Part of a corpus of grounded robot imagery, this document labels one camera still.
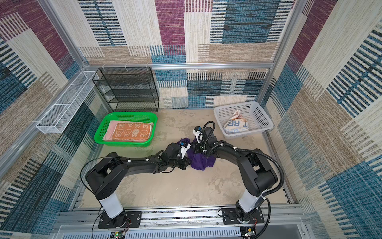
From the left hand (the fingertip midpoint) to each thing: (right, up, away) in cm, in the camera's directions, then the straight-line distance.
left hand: (192, 160), depth 88 cm
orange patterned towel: (-41, +16, +14) cm, 46 cm away
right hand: (0, +7, +4) cm, 8 cm away
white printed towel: (+29, +20, +14) cm, 38 cm away
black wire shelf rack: (-46, +46, +20) cm, 69 cm away
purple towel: (+4, -1, +1) cm, 4 cm away
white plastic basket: (+44, +31, +27) cm, 60 cm away
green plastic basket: (-49, +27, +27) cm, 62 cm away
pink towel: (-57, +16, +14) cm, 60 cm away
